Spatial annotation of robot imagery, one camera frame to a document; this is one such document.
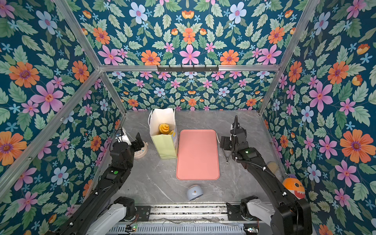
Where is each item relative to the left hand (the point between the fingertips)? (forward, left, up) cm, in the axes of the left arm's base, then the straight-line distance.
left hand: (132, 131), depth 75 cm
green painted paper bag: (-2, -17, -12) cm, 20 cm away
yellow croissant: (+10, -14, -12) cm, 20 cm away
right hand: (-2, -52, -8) cm, 52 cm away
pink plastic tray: (-4, -34, -24) cm, 42 cm away
